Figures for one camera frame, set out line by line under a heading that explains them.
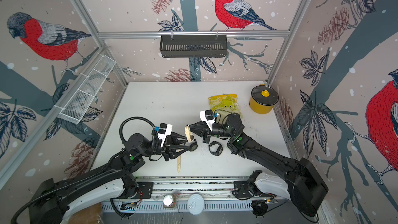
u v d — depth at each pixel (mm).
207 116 552
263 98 973
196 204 655
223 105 1067
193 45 1059
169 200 624
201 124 613
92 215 646
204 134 614
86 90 880
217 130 611
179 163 815
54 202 404
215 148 873
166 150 563
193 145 840
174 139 615
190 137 613
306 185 401
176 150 589
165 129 542
